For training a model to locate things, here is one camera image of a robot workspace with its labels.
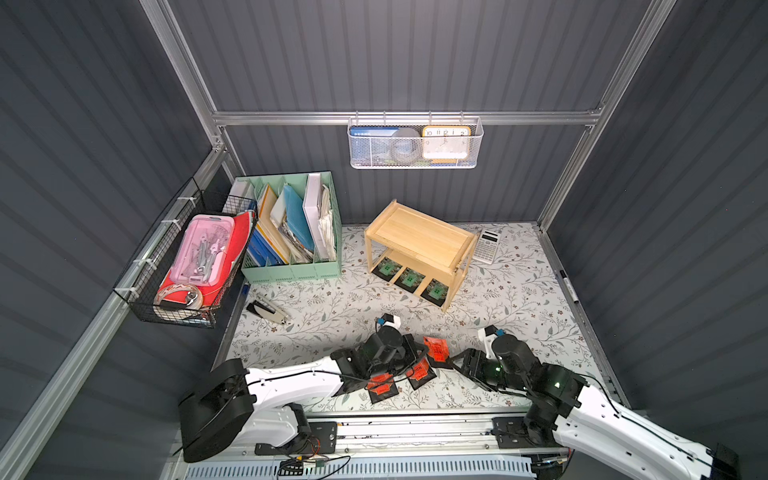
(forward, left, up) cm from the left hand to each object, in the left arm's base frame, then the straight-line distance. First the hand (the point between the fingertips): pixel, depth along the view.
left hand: (432, 349), depth 75 cm
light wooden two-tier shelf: (+28, -3, +6) cm, 29 cm away
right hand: (-3, -7, -3) cm, 8 cm away
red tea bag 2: (-2, +2, -13) cm, 13 cm away
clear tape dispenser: (+6, +55, +15) cm, 57 cm away
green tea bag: (+34, +11, -11) cm, 38 cm away
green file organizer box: (+37, +40, +5) cm, 55 cm away
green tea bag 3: (+24, -5, -11) cm, 27 cm away
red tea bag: (+1, -2, -4) cm, 5 cm away
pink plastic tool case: (+18, +56, +18) cm, 61 cm away
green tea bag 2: (+29, +3, -11) cm, 31 cm away
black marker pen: (+30, -55, -17) cm, 65 cm away
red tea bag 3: (-9, +13, +1) cm, 16 cm away
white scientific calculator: (+44, -26, -11) cm, 53 cm away
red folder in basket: (+26, +49, +17) cm, 59 cm away
